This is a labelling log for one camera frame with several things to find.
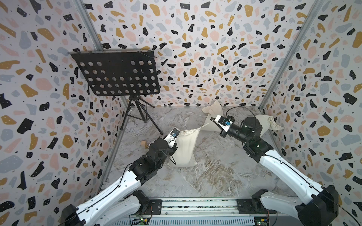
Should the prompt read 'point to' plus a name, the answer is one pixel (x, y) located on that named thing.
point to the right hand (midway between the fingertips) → (214, 117)
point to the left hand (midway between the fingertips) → (171, 134)
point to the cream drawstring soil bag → (213, 110)
